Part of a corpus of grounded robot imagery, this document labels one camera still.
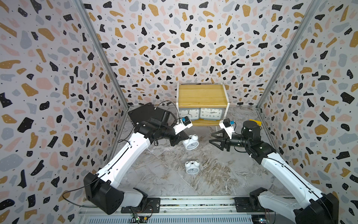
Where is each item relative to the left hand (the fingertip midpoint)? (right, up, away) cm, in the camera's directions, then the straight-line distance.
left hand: (188, 135), depth 71 cm
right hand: (+12, -1, -1) cm, 12 cm away
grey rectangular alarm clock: (+15, +12, +18) cm, 26 cm away
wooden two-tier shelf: (+9, +22, +11) cm, 27 cm away
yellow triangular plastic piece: (+58, +6, +43) cm, 73 cm away
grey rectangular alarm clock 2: (+3, +12, +16) cm, 21 cm away
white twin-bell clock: (+3, -19, +9) cm, 21 cm away
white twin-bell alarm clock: (+2, -4, +2) cm, 5 cm away
